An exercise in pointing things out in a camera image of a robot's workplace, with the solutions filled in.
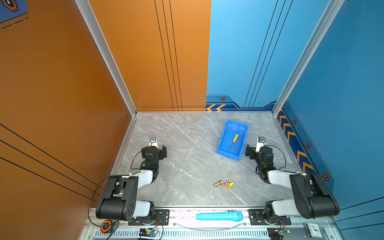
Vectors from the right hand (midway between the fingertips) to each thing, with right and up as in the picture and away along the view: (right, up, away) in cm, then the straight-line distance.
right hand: (254, 145), depth 92 cm
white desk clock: (+18, -36, -24) cm, 47 cm away
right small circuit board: (+5, -37, -23) cm, 44 cm away
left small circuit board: (-59, -39, -21) cm, 74 cm away
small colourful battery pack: (-19, -21, -11) cm, 30 cm away
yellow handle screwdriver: (-10, +2, +10) cm, 14 cm away
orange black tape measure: (-78, -34, -24) cm, 89 cm away
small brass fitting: (-23, -20, -9) cm, 32 cm away
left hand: (-62, 0, 0) cm, 62 cm away
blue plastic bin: (-11, +10, +16) cm, 22 cm away
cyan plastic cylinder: (-17, -31, -21) cm, 41 cm away
